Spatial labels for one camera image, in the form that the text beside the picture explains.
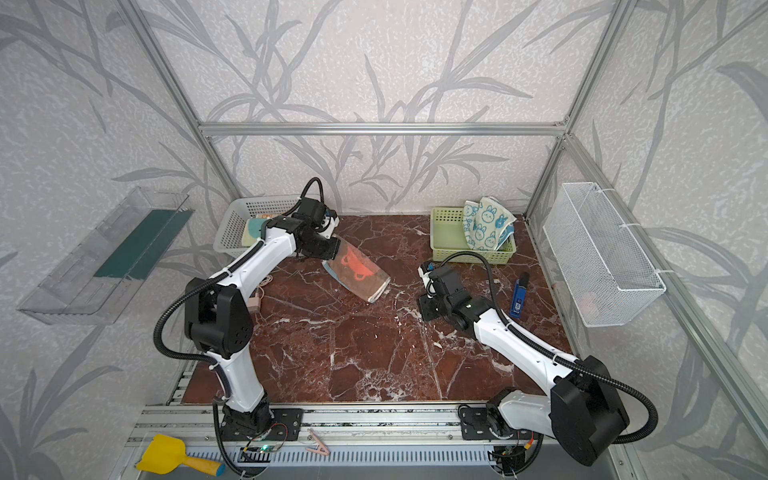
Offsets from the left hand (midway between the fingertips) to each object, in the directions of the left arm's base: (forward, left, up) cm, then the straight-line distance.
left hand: (337, 242), depth 92 cm
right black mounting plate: (-46, -39, -13) cm, 62 cm away
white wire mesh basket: (-24, -63, +21) cm, 70 cm away
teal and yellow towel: (+14, +36, -12) cm, 40 cm away
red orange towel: (-3, -5, -12) cm, 13 cm away
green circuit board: (-52, +12, -15) cm, 55 cm away
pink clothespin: (-51, -1, -14) cm, 53 cm away
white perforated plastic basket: (+9, +42, -10) cm, 44 cm away
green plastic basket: (+16, -38, -16) cm, 44 cm away
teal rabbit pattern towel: (+17, -51, -10) cm, 55 cm away
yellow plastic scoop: (-53, +35, -15) cm, 66 cm away
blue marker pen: (-11, -57, -12) cm, 60 cm away
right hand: (-14, -26, -3) cm, 30 cm away
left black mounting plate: (-47, +8, -13) cm, 50 cm away
